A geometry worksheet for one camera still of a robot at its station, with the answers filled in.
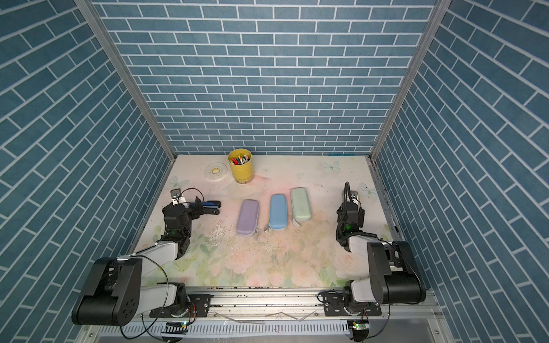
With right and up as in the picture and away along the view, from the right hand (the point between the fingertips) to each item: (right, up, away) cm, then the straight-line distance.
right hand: (356, 208), depth 93 cm
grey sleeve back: (-24, 0, +4) cm, 25 cm away
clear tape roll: (-69, +17, +22) cm, 74 cm away
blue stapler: (-68, -1, +8) cm, 68 cm away
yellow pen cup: (-52, +20, +7) cm, 56 cm away
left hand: (-70, +5, -4) cm, 71 cm away
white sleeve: (-34, -2, +4) cm, 35 cm away
